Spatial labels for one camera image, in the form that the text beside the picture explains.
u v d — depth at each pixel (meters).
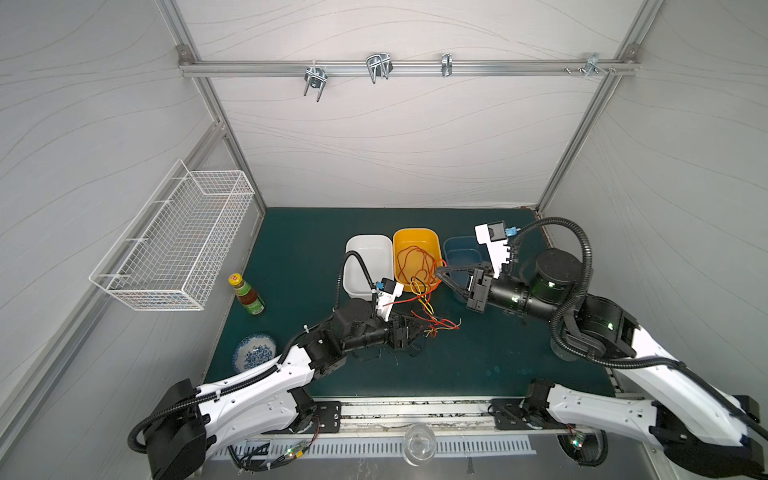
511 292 0.46
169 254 0.68
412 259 1.05
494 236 0.47
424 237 1.06
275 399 0.60
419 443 0.64
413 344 0.63
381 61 0.76
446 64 0.78
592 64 0.77
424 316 0.68
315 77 0.79
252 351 0.82
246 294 0.82
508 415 0.70
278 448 0.70
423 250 1.08
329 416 0.74
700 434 0.40
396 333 0.62
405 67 0.78
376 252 1.01
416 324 0.69
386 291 0.65
